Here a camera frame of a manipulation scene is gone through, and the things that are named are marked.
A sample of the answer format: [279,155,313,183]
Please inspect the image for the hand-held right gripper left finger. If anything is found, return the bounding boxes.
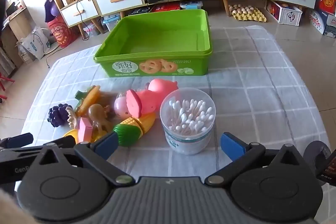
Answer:
[33,132,135,186]

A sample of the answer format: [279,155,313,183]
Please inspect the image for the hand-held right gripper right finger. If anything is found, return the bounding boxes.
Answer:
[205,132,306,186]

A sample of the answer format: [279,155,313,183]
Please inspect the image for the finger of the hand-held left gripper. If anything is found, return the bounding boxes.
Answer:
[0,133,34,149]
[0,135,76,161]

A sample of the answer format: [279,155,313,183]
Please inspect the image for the brown rubber octopus toy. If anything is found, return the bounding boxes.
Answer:
[88,104,113,135]

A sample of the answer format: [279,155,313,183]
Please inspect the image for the yellow toy cup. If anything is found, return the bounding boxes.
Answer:
[63,128,108,144]

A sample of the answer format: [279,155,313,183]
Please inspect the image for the pink clear capsule ball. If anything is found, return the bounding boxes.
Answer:
[114,93,132,119]

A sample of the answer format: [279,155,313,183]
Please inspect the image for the toy corn cob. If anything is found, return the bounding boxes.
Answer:
[113,112,156,147]

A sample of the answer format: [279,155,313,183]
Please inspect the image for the purple toy grapes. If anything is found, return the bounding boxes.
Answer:
[48,105,70,128]

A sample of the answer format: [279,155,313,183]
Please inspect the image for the beige starfish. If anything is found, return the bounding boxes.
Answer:
[66,106,79,129]

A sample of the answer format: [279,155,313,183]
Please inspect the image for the orange toy pumpkin half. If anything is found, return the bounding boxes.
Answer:
[75,85,101,117]

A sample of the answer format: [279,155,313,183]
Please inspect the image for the clear cotton swab jar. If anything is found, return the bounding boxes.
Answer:
[160,88,217,156]

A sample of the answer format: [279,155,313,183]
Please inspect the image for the pink pig toy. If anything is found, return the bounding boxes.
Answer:
[126,78,179,118]

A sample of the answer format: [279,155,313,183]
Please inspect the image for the green plastic box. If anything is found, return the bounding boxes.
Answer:
[94,9,214,78]

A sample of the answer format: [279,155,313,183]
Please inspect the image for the person's left forearm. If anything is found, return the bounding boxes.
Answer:
[0,183,36,224]

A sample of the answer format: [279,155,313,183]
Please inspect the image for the grey checked tablecloth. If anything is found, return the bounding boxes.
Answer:
[20,25,331,224]

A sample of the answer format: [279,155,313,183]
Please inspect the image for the white plastic bag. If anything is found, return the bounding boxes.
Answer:
[20,27,49,60]

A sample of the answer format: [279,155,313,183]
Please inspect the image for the red printed paper bag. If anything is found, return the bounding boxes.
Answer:
[47,15,79,48]

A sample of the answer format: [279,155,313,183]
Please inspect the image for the clear storage box pink lid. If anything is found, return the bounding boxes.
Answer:
[83,22,101,37]

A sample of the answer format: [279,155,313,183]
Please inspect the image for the clear storage box blue lid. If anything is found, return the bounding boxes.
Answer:
[180,1,205,10]
[102,15,121,31]

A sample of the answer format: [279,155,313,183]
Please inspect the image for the purple balloon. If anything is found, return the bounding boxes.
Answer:
[45,0,62,22]

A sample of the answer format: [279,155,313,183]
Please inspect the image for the yellow egg tray with eggs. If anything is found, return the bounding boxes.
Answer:
[228,4,267,23]

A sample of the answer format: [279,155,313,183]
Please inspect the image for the clear storage box black lid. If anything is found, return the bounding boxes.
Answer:
[128,6,152,17]

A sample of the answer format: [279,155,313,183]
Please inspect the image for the white plastic crate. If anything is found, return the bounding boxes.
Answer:
[266,0,303,26]

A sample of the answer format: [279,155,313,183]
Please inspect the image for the flat red box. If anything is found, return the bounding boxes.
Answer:
[151,3,181,13]

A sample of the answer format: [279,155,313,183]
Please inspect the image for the white printed carton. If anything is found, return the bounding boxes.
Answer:
[307,10,336,37]

